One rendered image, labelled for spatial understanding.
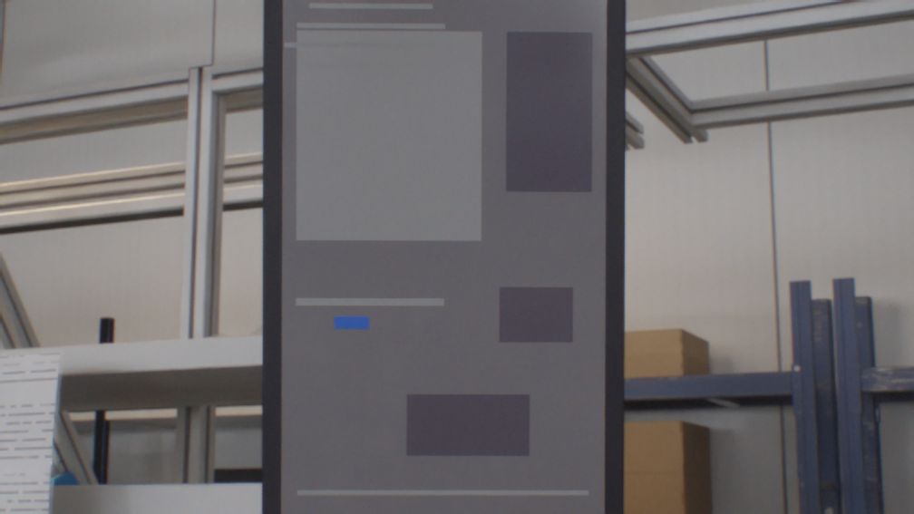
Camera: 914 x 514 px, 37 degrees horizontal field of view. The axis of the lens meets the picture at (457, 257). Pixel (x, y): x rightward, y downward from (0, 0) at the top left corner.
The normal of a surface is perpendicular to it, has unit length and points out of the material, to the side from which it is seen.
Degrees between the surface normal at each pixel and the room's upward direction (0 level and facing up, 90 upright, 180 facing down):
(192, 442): 90
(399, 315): 101
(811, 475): 90
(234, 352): 90
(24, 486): 89
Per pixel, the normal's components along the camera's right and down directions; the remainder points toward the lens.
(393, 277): 0.02, 0.00
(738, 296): -0.40, -0.17
